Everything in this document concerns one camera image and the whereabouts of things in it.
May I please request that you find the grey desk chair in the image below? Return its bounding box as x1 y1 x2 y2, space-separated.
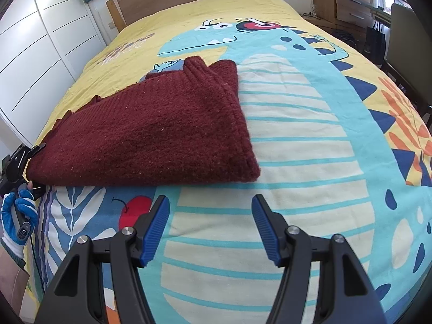
381 3 432 115

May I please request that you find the wooden drawer cabinet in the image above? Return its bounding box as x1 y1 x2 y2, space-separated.
312 0 375 28

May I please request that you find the person's left forearm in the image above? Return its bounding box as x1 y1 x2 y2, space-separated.
0 239 34 311

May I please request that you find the white wardrobe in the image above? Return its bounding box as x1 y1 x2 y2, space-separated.
0 0 107 146

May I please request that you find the black paper bag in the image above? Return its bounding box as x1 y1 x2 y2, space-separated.
365 20 386 63

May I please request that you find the yellow dinosaur printed blanket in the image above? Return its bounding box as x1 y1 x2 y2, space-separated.
23 0 432 324

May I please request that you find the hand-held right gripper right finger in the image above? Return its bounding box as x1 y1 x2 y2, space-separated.
251 194 387 324

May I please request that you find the black cable bundle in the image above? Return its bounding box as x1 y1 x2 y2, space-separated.
332 29 367 53

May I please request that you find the person's left hand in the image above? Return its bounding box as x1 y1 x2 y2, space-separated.
0 189 38 260

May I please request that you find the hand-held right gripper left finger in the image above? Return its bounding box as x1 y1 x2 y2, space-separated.
34 195 171 324

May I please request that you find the dark red knitted sweater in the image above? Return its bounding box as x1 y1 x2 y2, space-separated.
26 56 261 188

